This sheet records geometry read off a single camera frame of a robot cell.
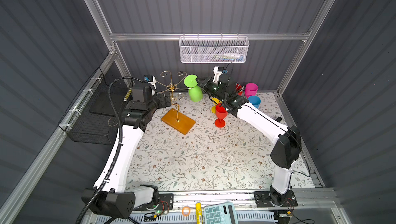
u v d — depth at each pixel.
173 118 1.04
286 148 0.47
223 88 0.59
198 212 0.69
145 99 0.53
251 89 1.02
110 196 0.37
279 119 0.97
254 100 1.01
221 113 0.93
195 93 0.83
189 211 0.70
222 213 0.69
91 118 0.72
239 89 1.04
